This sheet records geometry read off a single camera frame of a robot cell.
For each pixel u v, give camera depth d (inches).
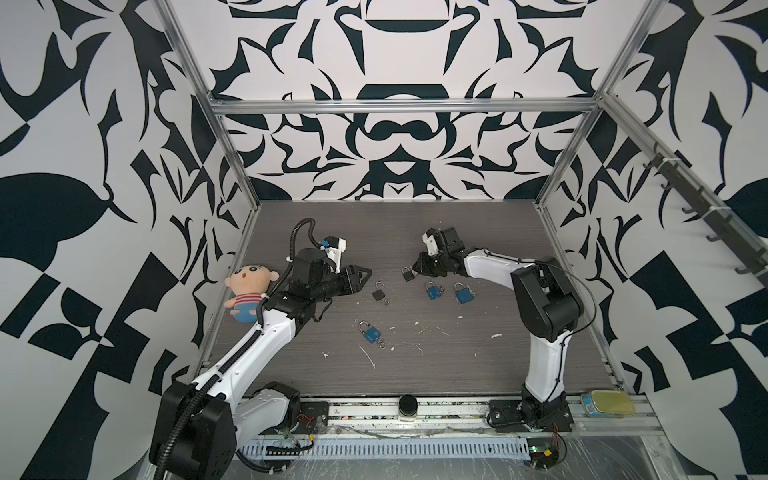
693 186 24.5
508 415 29.3
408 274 39.3
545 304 20.8
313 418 28.5
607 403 28.7
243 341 19.4
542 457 27.9
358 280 31.0
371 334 34.4
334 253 28.7
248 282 35.1
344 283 27.6
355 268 28.2
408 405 26.7
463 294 37.8
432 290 38.0
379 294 37.8
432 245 33.3
